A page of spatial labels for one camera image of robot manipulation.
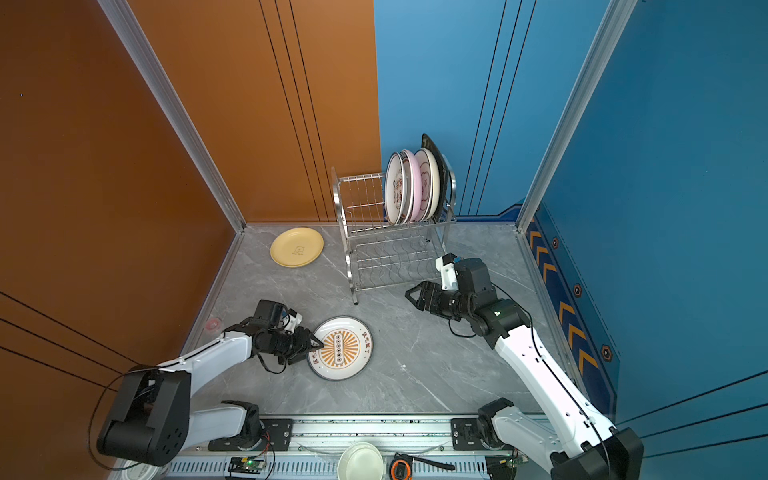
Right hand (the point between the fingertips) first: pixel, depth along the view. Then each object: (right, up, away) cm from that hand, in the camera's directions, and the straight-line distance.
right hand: (411, 297), depth 73 cm
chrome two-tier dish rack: (-9, +10, +37) cm, 40 cm away
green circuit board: (-40, -40, -2) cm, 56 cm away
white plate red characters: (-4, +29, +12) cm, 32 cm away
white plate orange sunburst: (-18, -17, +15) cm, 29 cm away
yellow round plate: (-42, +13, +40) cm, 59 cm away
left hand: (-26, -16, +14) cm, 34 cm away
